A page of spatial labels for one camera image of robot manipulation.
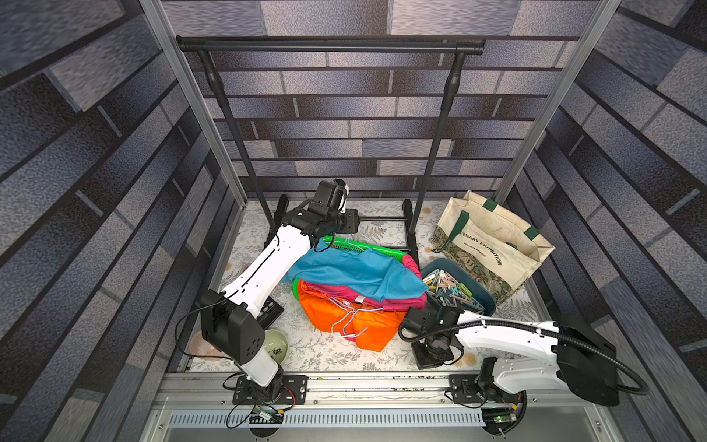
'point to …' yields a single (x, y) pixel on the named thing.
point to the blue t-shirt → (360, 271)
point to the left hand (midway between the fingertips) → (356, 217)
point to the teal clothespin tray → (447, 283)
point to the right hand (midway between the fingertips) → (419, 363)
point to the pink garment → (349, 289)
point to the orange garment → (368, 325)
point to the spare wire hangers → (340, 326)
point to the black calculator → (270, 313)
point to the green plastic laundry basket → (352, 246)
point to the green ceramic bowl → (276, 344)
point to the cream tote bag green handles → (491, 248)
